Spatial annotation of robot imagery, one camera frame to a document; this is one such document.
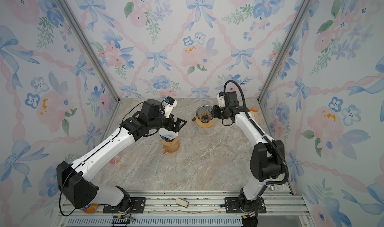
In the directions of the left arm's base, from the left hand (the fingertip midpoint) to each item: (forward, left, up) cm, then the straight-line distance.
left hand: (180, 117), depth 75 cm
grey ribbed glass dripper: (+12, -13, -11) cm, 21 cm away
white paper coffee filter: (-3, +6, -12) cm, 13 cm away
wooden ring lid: (+7, -13, -16) cm, 22 cm away
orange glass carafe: (-5, +6, -21) cm, 22 cm away
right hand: (+12, -18, -9) cm, 23 cm away
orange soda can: (-36, +44, -28) cm, 63 cm away
